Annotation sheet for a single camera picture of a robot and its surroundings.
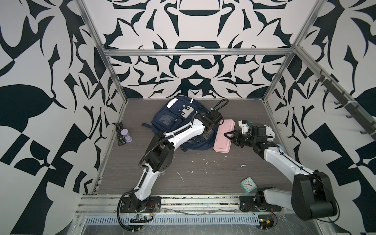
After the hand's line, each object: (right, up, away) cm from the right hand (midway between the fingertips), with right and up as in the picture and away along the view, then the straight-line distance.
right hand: (226, 134), depth 83 cm
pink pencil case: (-2, -5, +1) cm, 6 cm away
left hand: (-13, +4, +6) cm, 15 cm away
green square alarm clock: (+11, -26, -4) cm, 29 cm away
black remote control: (-65, -5, +13) cm, 67 cm away
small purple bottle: (-61, -4, +13) cm, 62 cm away
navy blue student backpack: (-28, +14, +21) cm, 38 cm away
